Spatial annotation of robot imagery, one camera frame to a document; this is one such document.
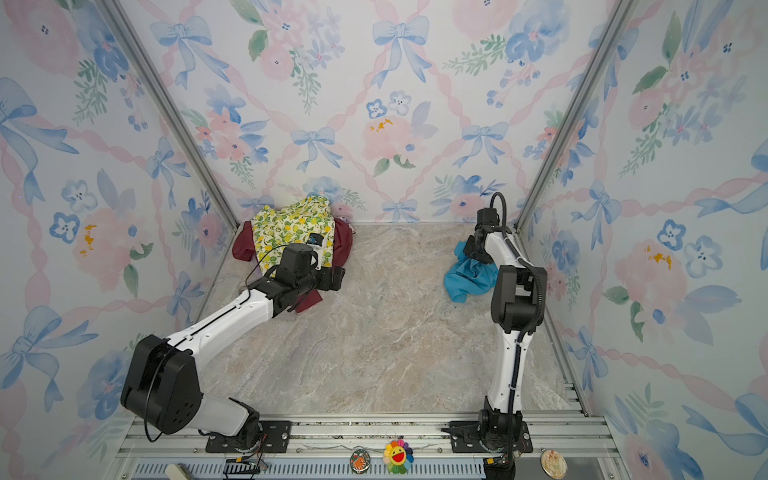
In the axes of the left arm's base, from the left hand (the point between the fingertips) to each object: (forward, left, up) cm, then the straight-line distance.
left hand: (331, 264), depth 86 cm
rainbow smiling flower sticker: (-44, -19, -16) cm, 51 cm away
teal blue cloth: (+5, -44, -13) cm, 46 cm away
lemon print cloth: (+20, +23, -6) cm, 31 cm away
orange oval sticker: (-45, -10, -17) cm, 50 cm away
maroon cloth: (+13, +32, -8) cm, 36 cm away
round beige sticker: (-46, -56, -17) cm, 74 cm away
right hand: (+16, -47, -12) cm, 51 cm away
